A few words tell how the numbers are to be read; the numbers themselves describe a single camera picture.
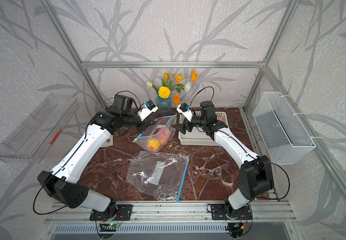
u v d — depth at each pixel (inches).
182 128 26.9
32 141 26.0
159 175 34.1
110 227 28.2
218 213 28.8
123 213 28.6
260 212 29.3
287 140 23.4
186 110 26.0
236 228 30.4
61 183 15.4
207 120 25.1
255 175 17.4
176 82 40.2
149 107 24.3
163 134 31.1
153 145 33.3
